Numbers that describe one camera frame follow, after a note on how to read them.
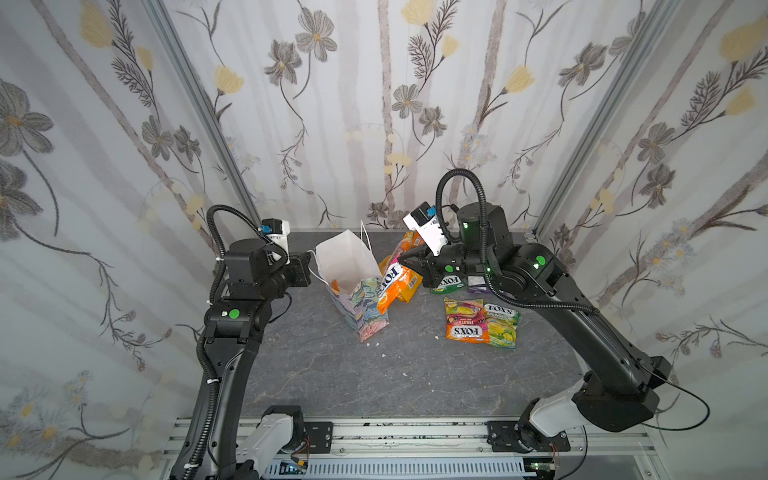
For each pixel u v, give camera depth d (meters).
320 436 0.73
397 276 0.60
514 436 0.73
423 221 0.50
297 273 0.59
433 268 0.51
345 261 0.90
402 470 0.70
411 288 0.99
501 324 0.91
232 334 0.43
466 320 0.92
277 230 0.56
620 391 0.40
